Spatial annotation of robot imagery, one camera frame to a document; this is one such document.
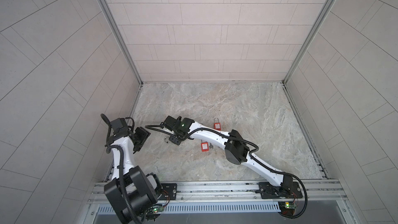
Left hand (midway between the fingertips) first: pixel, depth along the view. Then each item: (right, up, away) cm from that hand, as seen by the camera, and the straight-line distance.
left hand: (149, 131), depth 83 cm
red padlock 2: (+30, -9, +2) cm, 31 cm away
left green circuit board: (+10, -28, -18) cm, 35 cm away
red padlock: (+37, +1, +9) cm, 38 cm away
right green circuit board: (+67, -30, -15) cm, 75 cm away
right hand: (+12, -5, +8) cm, 15 cm away
